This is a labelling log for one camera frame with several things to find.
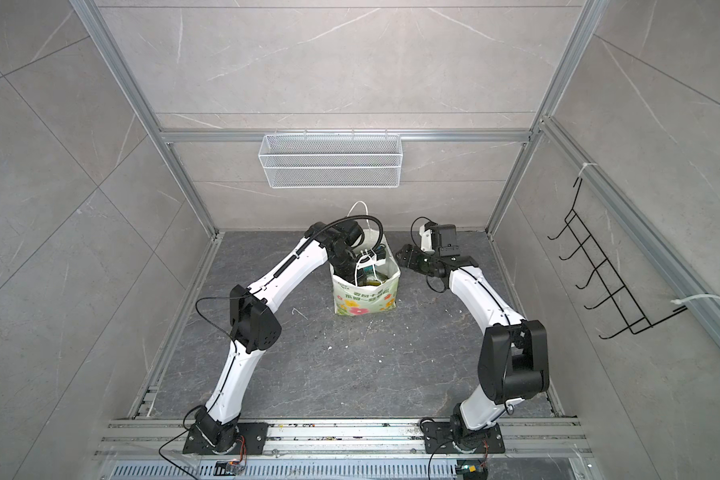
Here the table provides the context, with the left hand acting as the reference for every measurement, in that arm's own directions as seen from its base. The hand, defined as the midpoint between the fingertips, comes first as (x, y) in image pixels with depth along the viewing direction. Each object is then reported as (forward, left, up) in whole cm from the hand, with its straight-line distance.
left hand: (362, 275), depth 89 cm
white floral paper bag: (-9, +4, +2) cm, 10 cm away
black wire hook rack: (-27, -54, +20) cm, 64 cm away
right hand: (+5, -13, +4) cm, 15 cm away
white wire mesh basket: (+38, +9, +15) cm, 42 cm away
